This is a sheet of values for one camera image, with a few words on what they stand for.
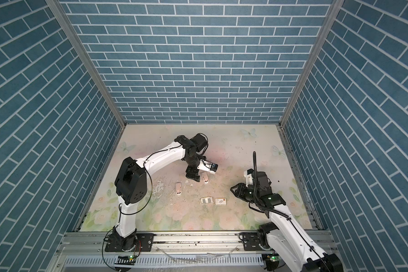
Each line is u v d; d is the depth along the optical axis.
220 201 0.85
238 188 0.75
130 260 0.72
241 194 0.72
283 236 0.51
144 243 0.74
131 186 0.51
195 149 0.69
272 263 0.71
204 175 0.91
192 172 0.78
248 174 0.78
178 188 0.87
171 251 0.72
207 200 0.87
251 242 0.74
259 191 0.63
